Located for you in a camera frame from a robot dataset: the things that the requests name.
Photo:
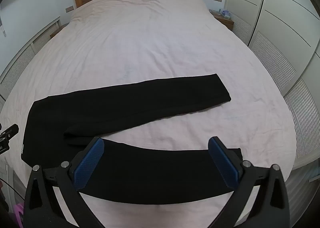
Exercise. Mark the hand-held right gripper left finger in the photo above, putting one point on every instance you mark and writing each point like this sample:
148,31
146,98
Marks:
90,161

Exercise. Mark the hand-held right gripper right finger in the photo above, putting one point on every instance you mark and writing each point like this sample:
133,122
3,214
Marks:
223,163

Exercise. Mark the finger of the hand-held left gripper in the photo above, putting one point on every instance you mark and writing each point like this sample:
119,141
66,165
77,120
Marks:
11,131

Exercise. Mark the black pants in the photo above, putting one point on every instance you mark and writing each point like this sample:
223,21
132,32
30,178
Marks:
130,108

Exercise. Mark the pink plastic object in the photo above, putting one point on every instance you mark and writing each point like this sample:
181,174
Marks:
19,215

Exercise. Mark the wooden nightstand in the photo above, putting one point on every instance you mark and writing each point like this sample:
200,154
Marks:
225,21
58,30

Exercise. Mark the white bed sheet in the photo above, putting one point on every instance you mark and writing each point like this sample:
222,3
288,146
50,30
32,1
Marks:
150,42

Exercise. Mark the small blue box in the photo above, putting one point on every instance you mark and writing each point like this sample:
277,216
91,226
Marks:
226,13

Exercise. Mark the white wardrobe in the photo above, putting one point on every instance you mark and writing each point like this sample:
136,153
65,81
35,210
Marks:
280,5

